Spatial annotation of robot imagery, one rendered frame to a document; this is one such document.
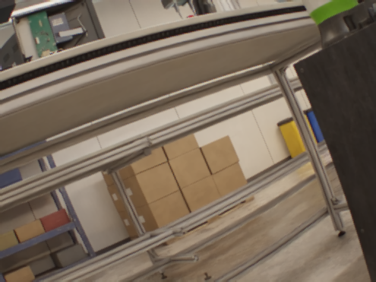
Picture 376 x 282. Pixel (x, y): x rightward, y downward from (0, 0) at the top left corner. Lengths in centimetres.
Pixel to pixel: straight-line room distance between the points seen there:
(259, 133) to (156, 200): 261
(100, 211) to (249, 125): 251
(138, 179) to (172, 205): 42
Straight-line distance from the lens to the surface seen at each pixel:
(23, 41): 119
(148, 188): 463
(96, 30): 123
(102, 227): 547
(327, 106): 99
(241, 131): 666
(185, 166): 486
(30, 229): 476
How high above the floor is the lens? 71
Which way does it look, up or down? 2 degrees up
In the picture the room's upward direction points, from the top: 23 degrees counter-clockwise
